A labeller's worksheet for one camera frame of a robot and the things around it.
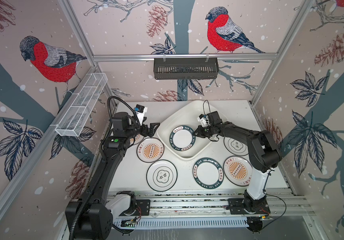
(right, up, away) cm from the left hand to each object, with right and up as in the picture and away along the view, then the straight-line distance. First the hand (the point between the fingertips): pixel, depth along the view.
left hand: (151, 120), depth 74 cm
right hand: (+23, -10, +20) cm, 33 cm away
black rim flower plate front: (+4, -32, +9) cm, 34 cm away
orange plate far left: (-13, -13, +26) cm, 32 cm away
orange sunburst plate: (+49, -30, +11) cm, 59 cm away
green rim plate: (+17, -13, +23) cm, 31 cm away
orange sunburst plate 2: (-4, -20, +20) cm, 29 cm away
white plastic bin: (+9, -1, +28) cm, 29 cm away
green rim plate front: (+31, -31, +10) cm, 45 cm away
